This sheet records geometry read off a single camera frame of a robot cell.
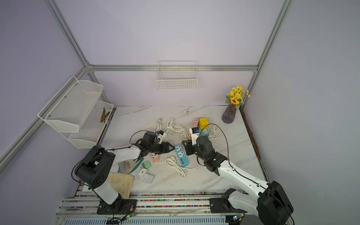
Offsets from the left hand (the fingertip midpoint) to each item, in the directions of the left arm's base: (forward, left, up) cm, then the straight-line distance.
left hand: (171, 149), depth 90 cm
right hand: (-2, -9, +11) cm, 14 cm away
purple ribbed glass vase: (+28, -43, +4) cm, 51 cm away
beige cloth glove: (-20, +28, -5) cm, 35 cm away
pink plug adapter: (-4, +11, -3) cm, 12 cm away
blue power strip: (-6, -8, -2) cm, 10 cm away
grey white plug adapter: (-18, +12, +1) cm, 22 cm away
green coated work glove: (-10, +26, -3) cm, 28 cm away
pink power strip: (+20, -16, +2) cm, 25 cm away
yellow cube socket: (+20, -22, +3) cm, 30 cm away
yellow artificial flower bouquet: (+27, -42, +22) cm, 55 cm away
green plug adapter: (-9, +16, -3) cm, 18 cm away
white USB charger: (-15, +16, +1) cm, 22 cm away
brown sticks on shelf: (+20, +48, +10) cm, 53 cm away
